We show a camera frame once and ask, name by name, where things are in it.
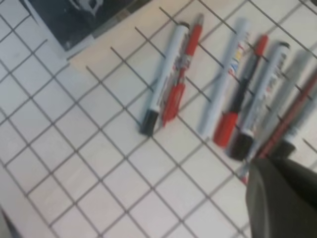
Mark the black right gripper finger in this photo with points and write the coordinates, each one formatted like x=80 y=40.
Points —
x=281 y=199

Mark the red retractable ballpoint pen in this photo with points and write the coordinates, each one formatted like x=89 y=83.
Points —
x=173 y=103

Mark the clear grey pen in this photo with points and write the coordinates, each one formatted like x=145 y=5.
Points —
x=290 y=79

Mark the black pen red cap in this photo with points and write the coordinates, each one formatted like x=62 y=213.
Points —
x=228 y=120

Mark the white marker black cap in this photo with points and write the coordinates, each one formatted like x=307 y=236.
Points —
x=290 y=138
x=268 y=80
x=168 y=71

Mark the red pencil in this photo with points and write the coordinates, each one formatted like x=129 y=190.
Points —
x=288 y=117

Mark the white paint marker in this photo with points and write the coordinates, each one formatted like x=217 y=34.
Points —
x=231 y=64

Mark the robot brochure book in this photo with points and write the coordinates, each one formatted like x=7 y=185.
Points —
x=83 y=31

